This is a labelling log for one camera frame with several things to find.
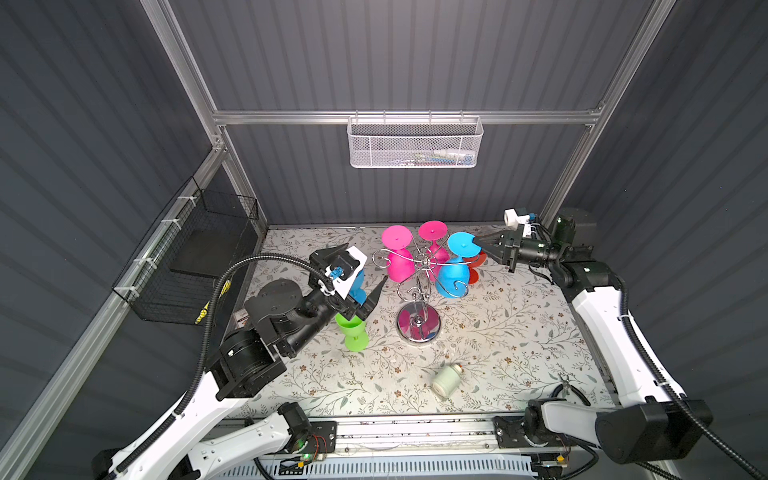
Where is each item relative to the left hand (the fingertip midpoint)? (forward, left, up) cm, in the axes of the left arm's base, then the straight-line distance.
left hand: (363, 260), depth 55 cm
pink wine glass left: (+13, -9, -18) cm, 24 cm away
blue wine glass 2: (+6, -21, -15) cm, 26 cm away
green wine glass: (+1, +4, -32) cm, 32 cm away
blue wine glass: (+22, +5, -43) cm, 48 cm away
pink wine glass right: (+18, -18, -11) cm, 28 cm away
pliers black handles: (-13, -51, -42) cm, 67 cm away
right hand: (+7, -25, -6) cm, 27 cm away
